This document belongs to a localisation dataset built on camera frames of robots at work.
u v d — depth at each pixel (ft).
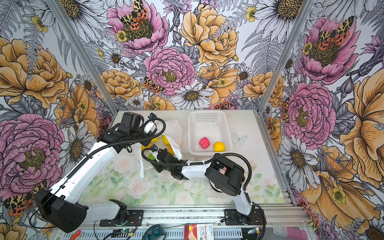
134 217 2.43
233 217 2.41
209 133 3.56
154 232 2.08
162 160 2.21
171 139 2.56
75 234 2.30
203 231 2.21
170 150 2.35
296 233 2.25
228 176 1.62
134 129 1.96
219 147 3.08
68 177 1.37
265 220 2.39
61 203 1.25
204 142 3.16
